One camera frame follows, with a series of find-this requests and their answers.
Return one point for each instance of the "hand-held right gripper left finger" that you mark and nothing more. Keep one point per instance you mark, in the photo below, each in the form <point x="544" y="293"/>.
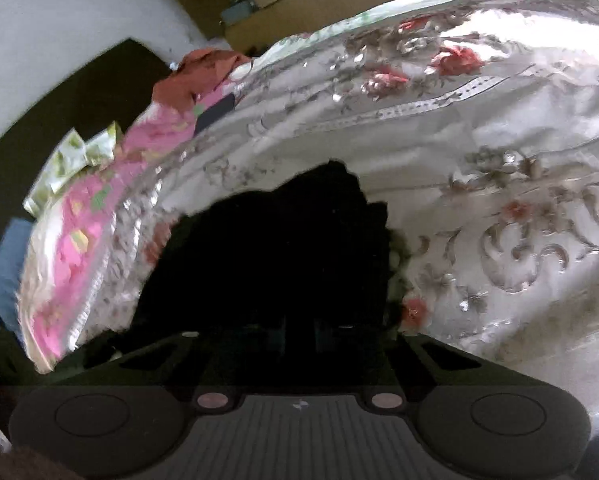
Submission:
<point x="214" y="362"/>

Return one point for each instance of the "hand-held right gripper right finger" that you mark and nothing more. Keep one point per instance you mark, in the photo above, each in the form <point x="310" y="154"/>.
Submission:
<point x="394" y="365"/>

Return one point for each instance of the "black pants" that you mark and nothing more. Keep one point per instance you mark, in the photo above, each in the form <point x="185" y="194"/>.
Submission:
<point x="279" y="250"/>

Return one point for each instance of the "brown fuzzy sleeve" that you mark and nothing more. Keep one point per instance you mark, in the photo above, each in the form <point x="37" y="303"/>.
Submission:
<point x="19" y="465"/>

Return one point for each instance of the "blue cloth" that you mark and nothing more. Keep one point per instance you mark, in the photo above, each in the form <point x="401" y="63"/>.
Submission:
<point x="9" y="270"/>

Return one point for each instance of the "pink floral bed sheet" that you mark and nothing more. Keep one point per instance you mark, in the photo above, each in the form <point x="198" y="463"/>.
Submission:
<point x="144" y="135"/>

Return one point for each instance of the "white floral blanket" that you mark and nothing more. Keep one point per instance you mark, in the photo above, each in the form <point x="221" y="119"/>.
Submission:
<point x="479" y="135"/>

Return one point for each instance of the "green and white patterned cloth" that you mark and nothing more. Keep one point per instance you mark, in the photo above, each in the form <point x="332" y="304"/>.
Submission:
<point x="69" y="160"/>

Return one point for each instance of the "flat black object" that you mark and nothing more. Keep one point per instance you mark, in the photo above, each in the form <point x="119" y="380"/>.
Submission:
<point x="215" y="112"/>

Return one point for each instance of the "red-orange garment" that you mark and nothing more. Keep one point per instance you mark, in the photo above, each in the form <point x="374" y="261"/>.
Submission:
<point x="194" y="77"/>

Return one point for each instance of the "dark bed headboard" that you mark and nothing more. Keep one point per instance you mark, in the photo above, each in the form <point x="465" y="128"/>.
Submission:
<point x="79" y="95"/>

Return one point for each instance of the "grey-blue box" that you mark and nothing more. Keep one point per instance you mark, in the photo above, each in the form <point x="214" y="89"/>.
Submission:
<point x="239" y="10"/>

